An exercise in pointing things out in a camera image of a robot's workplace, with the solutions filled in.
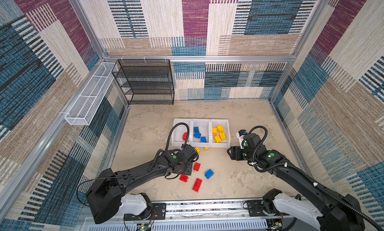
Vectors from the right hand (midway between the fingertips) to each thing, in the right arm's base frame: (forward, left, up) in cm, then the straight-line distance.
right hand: (233, 153), depth 82 cm
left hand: (-5, +25, -4) cm, 26 cm away
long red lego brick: (-13, +20, -8) cm, 26 cm away
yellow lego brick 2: (+19, +8, -7) cm, 21 cm away
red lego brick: (-9, +27, -10) cm, 30 cm away
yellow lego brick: (+14, +6, -8) cm, 17 cm away
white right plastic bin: (+24, +7, -6) cm, 26 cm away
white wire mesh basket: (+27, +88, +8) cm, 92 cm away
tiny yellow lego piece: (+8, +14, -9) cm, 18 cm away
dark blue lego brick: (+22, +20, -8) cm, 30 cm away
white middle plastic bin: (+18, +16, -10) cm, 26 cm away
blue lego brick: (-8, +13, -9) cm, 18 cm away
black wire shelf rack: (+54, +55, +7) cm, 78 cm away
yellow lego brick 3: (+21, +3, -8) cm, 23 cm away
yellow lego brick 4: (+15, +3, -8) cm, 17 cm away
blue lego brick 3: (+14, +15, -8) cm, 22 cm away
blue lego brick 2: (+19, +19, -10) cm, 28 cm away
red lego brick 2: (-3, +20, -10) cm, 23 cm away
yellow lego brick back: (+6, +19, -8) cm, 21 cm away
